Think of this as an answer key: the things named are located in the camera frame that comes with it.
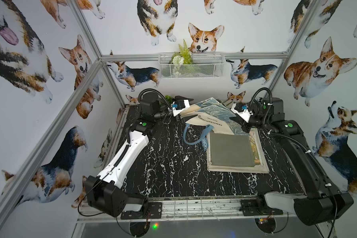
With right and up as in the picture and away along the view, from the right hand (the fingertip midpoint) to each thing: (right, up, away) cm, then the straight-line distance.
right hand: (231, 113), depth 70 cm
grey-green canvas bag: (+6, -22, +22) cm, 32 cm away
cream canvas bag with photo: (+21, -30, +16) cm, 40 cm away
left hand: (-17, +4, -6) cm, 19 cm away
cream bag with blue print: (-10, 0, -1) cm, 10 cm away
